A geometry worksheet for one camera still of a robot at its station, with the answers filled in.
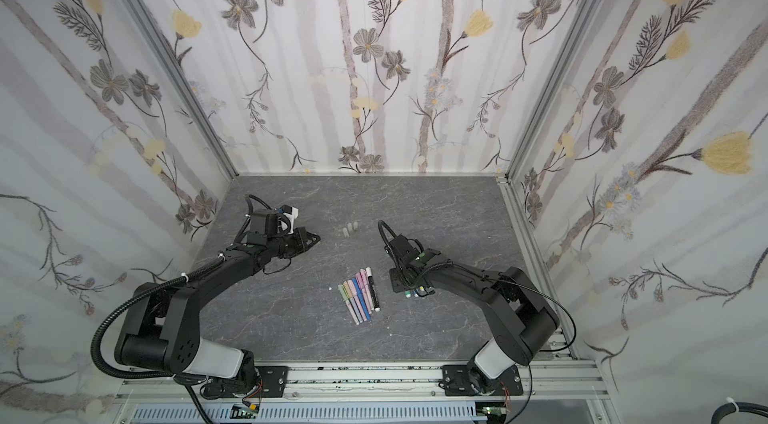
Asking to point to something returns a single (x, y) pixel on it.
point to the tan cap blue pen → (352, 299)
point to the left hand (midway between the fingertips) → (314, 230)
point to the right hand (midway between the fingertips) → (394, 273)
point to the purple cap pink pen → (361, 283)
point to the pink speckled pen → (365, 283)
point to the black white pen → (369, 274)
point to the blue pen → (354, 282)
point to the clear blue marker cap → (345, 232)
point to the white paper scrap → (330, 288)
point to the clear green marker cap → (355, 225)
